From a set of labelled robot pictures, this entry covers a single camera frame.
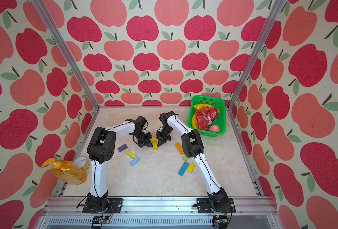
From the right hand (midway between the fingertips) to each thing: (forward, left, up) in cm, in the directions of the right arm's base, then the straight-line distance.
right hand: (158, 147), depth 97 cm
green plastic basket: (+25, -45, +4) cm, 51 cm away
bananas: (+33, -28, +10) cm, 44 cm away
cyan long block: (-13, -18, 0) cm, 22 cm away
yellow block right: (-12, -23, -1) cm, 26 cm away
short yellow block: (0, +2, +2) cm, 3 cm away
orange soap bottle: (-27, +42, +17) cm, 53 cm away
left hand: (-1, +2, +1) cm, 3 cm away
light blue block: (-11, +13, +1) cm, 17 cm away
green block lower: (-7, -19, +1) cm, 20 cm away
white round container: (-17, +44, +7) cm, 48 cm away
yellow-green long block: (-7, +18, +1) cm, 19 cm away
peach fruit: (+15, -39, +7) cm, 42 cm away
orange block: (+1, -15, +1) cm, 15 cm away
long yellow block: (+4, +4, +3) cm, 7 cm away
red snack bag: (+22, -32, +10) cm, 40 cm away
